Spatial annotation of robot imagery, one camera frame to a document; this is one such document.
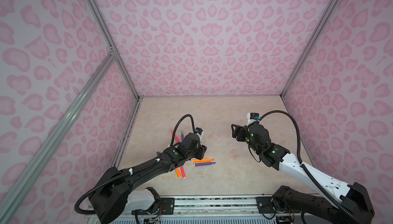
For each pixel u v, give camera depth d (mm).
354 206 382
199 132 735
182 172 838
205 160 879
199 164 859
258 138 571
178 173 835
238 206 748
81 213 399
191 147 632
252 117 680
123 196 395
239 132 692
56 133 554
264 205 738
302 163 490
